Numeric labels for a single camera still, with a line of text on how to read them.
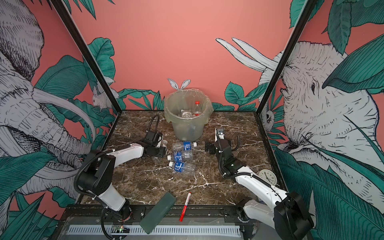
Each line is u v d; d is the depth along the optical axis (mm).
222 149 584
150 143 749
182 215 737
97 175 462
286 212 393
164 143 961
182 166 850
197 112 985
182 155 904
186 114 823
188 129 973
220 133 696
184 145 933
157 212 737
